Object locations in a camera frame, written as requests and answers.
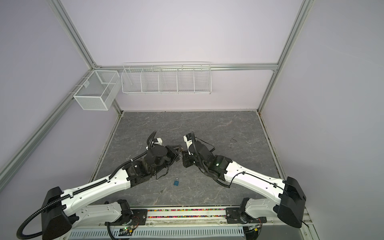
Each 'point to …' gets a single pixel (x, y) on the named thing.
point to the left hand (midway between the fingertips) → (183, 149)
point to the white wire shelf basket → (169, 77)
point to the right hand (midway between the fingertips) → (181, 154)
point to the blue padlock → (176, 182)
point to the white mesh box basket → (100, 91)
